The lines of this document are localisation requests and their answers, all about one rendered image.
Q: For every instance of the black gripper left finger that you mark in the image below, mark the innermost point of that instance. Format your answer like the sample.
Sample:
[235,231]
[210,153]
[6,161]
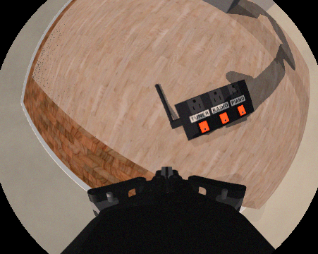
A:
[147,192]

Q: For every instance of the black power strip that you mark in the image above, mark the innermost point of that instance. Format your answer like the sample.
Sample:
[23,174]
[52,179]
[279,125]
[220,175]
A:
[211,110]

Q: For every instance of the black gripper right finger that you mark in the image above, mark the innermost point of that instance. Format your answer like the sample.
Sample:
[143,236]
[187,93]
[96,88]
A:
[187,191]

